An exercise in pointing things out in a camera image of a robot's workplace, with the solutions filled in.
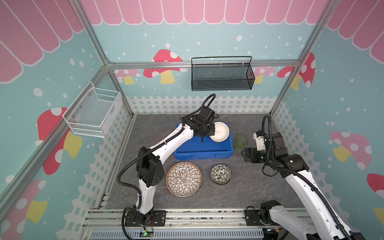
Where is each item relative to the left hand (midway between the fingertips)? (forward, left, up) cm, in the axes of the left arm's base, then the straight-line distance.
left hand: (211, 133), depth 85 cm
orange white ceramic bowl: (+2, -7, -1) cm, 7 cm away
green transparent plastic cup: (+7, -22, -17) cm, 29 cm away
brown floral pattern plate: (-21, +15, -17) cm, 31 cm away
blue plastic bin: (0, +9, -19) cm, 21 cm away
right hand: (-13, -18, +2) cm, 22 cm away
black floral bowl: (-17, -6, -17) cm, 25 cm away
